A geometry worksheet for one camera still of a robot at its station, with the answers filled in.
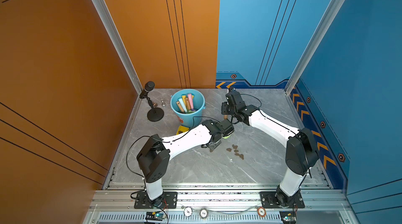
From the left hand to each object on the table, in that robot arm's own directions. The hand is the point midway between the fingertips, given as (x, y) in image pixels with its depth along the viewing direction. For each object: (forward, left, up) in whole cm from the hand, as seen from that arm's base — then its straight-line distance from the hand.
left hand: (210, 138), depth 85 cm
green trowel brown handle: (+21, +14, +3) cm, 26 cm away
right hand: (+17, -9, +7) cm, 21 cm away
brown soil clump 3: (-7, -18, -9) cm, 21 cm away
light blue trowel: (+21, +17, +3) cm, 28 cm away
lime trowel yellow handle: (+25, +16, +6) cm, 31 cm away
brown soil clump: (-3, -11, -9) cm, 14 cm away
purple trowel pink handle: (+23, +12, +4) cm, 27 cm away
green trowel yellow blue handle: (+25, +11, +5) cm, 28 cm away
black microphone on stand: (+22, +37, -8) cm, 43 cm away
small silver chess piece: (+29, +33, -7) cm, 44 cm away
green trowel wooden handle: (-7, -8, +15) cm, 18 cm away
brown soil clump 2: (-1, -15, -9) cm, 17 cm away
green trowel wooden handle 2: (+22, +20, +3) cm, 29 cm away
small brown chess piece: (+29, +39, -7) cm, 49 cm away
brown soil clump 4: (-5, -15, -10) cm, 19 cm away
